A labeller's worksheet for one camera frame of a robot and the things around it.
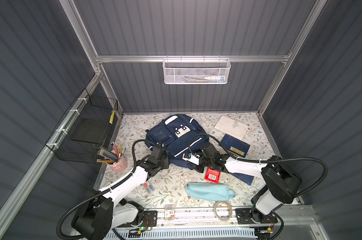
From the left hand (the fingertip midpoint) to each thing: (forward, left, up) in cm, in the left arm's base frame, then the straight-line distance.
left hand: (164, 159), depth 87 cm
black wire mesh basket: (+8, +38, +22) cm, 45 cm away
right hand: (-2, -15, -1) cm, 15 cm away
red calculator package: (-9, -28, -6) cm, 30 cm away
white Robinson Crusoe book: (+25, -50, -4) cm, 56 cm away
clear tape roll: (-28, -33, -6) cm, 44 cm away
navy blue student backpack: (+20, -10, -2) cm, 22 cm away
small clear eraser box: (-27, -3, -6) cm, 28 cm away
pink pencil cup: (-2, +25, 0) cm, 25 cm away
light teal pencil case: (-19, -23, -2) cm, 30 cm away
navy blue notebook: (+9, -48, -6) cm, 49 cm away
